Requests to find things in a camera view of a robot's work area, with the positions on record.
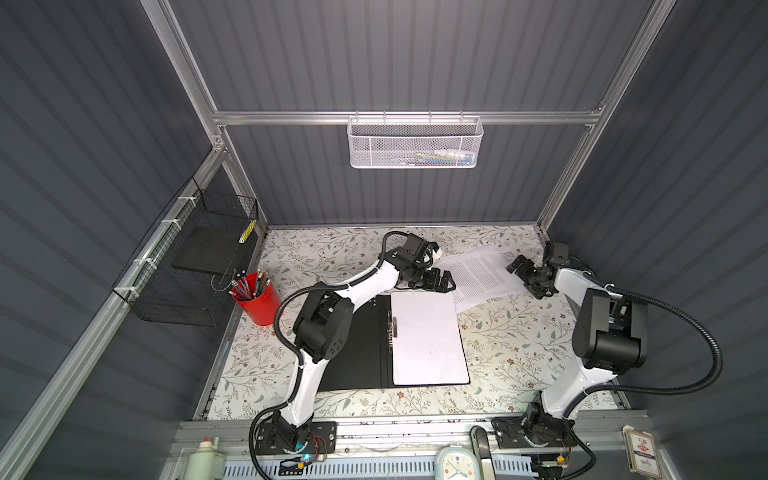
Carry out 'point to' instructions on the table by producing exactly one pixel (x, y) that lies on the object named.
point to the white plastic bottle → (206, 463)
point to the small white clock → (457, 463)
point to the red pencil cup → (255, 293)
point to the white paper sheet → (428, 348)
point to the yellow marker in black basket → (243, 238)
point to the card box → (642, 452)
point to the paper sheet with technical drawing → (502, 255)
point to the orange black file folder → (370, 366)
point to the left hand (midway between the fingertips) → (444, 284)
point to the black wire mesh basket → (185, 271)
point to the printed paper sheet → (481, 277)
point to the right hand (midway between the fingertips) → (522, 274)
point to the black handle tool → (479, 440)
